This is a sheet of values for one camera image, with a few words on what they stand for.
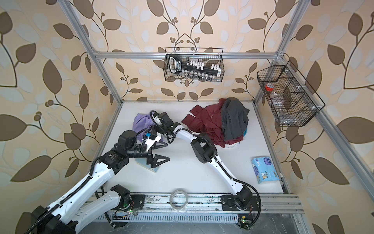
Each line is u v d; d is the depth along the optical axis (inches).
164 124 33.3
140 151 23.9
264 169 31.3
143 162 35.2
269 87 34.4
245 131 39.3
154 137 24.0
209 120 40.4
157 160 24.1
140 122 39.9
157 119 36.8
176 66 34.1
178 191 29.6
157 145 27.9
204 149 26.2
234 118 34.1
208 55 35.9
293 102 29.0
